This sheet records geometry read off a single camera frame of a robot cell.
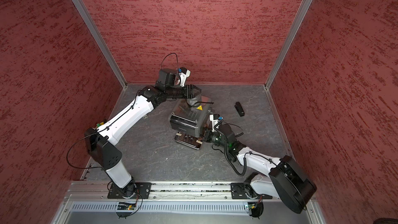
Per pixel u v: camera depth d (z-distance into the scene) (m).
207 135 0.73
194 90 0.68
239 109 1.05
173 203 0.71
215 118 0.75
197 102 0.73
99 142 0.43
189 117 0.70
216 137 0.71
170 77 0.60
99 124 0.85
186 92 0.67
